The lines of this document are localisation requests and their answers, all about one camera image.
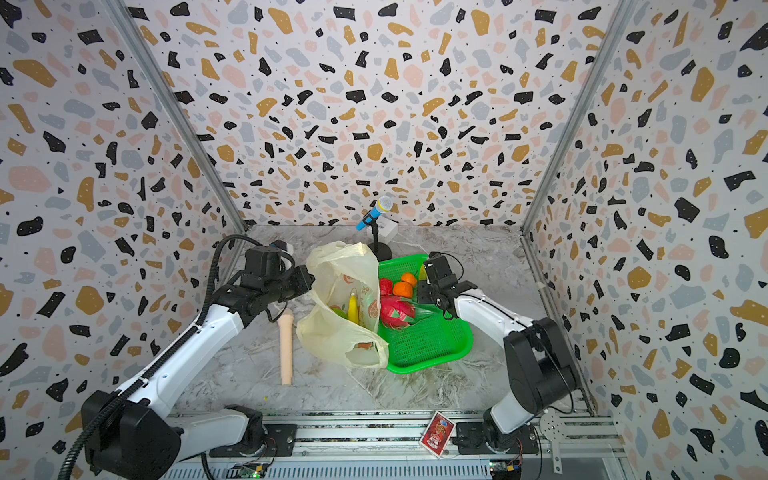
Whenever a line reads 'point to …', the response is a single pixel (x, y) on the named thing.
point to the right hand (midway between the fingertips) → (420, 282)
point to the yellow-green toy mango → (423, 274)
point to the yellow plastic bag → (344, 320)
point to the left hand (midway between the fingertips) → (315, 271)
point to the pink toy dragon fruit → (399, 313)
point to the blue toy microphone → (383, 205)
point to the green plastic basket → (432, 337)
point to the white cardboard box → (387, 230)
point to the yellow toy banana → (353, 309)
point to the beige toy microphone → (286, 328)
